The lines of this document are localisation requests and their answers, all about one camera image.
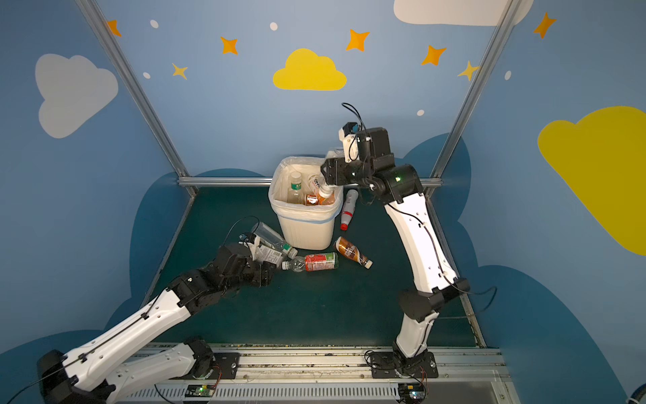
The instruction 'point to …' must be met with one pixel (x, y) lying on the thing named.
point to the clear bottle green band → (295, 194)
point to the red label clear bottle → (312, 262)
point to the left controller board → (199, 390)
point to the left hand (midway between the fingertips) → (270, 266)
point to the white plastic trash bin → (303, 227)
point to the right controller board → (411, 393)
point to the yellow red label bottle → (311, 199)
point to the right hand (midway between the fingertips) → (335, 164)
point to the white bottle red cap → (349, 209)
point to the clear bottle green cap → (274, 240)
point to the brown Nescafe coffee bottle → (353, 252)
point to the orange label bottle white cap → (326, 195)
